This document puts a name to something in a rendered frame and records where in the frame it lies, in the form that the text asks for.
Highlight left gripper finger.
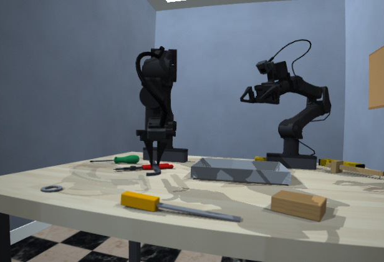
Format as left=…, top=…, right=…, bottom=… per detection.
left=260, top=85, right=279, bottom=104
left=240, top=86, right=254, bottom=104

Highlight tan wooden block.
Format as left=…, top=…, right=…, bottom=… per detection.
left=271, top=190, right=327, bottom=222

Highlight green-handled screwdriver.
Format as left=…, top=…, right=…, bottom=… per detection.
left=92, top=155, right=139, bottom=163

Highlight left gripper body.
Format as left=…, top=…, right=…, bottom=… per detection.
left=254, top=68, right=282, bottom=104

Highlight dark grey metal washer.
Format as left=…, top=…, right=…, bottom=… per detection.
left=41, top=185, right=62, bottom=192

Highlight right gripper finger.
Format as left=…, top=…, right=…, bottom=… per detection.
left=156, top=141, right=168, bottom=166
left=144, top=141, right=153, bottom=167

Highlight dark grey hook spanner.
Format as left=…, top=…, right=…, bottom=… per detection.
left=146, top=160, right=161, bottom=176

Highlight yellow spirit level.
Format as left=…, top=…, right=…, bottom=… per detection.
left=319, top=159, right=365, bottom=168

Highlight red-handled pliers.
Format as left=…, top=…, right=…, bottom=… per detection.
left=114, top=163, right=173, bottom=171

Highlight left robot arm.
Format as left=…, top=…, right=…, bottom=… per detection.
left=256, top=60, right=330, bottom=159

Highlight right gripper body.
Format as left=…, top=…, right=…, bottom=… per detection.
left=136, top=109, right=176, bottom=142

